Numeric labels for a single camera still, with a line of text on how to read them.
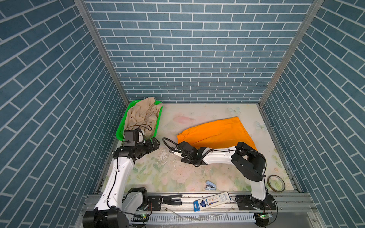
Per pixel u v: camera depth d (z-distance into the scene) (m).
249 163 0.50
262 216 0.72
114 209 0.38
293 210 0.73
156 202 0.73
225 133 1.02
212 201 0.74
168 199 0.74
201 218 0.70
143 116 1.05
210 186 0.79
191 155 0.70
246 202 0.74
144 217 0.72
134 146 0.60
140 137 0.69
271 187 0.80
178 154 0.79
